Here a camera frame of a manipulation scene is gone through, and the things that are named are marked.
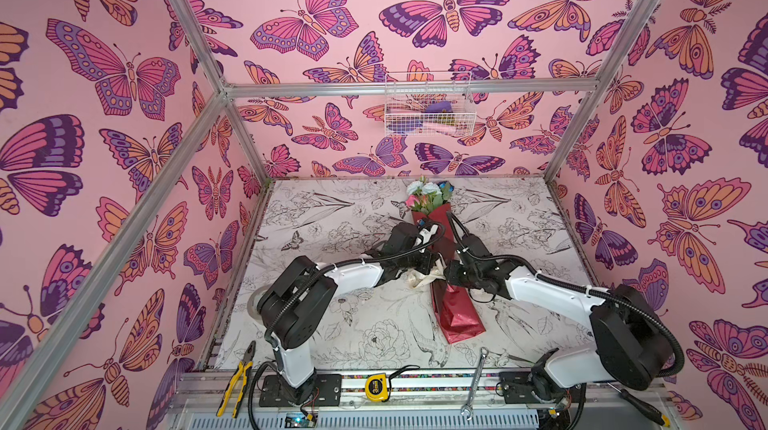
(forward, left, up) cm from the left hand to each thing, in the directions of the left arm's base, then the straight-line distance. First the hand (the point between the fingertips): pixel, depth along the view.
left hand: (443, 254), depth 87 cm
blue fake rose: (+30, -5, -5) cm, 31 cm away
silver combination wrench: (-36, -3, -10) cm, 38 cm away
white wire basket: (+41, +3, +23) cm, 47 cm away
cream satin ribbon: (-3, +7, -9) cm, 12 cm away
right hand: (-3, -1, -5) cm, 5 cm away
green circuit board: (-39, +38, -12) cm, 55 cm away
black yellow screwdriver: (-37, -45, -8) cm, 59 cm away
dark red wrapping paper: (-15, -3, -6) cm, 16 cm away
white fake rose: (+30, +5, -4) cm, 31 cm away
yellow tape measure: (-32, +18, -9) cm, 38 cm away
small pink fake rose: (+27, +8, -7) cm, 29 cm away
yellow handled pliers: (-28, +53, -9) cm, 61 cm away
